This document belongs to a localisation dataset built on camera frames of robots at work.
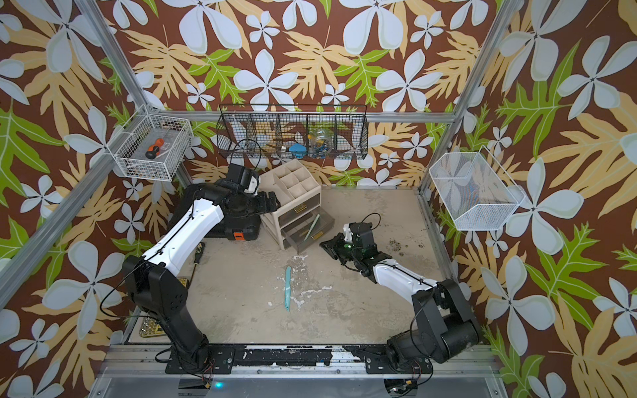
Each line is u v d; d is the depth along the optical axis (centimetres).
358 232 67
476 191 82
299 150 94
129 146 80
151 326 78
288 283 90
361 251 69
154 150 80
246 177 67
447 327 43
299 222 95
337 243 77
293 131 97
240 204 67
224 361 74
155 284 45
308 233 93
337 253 77
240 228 96
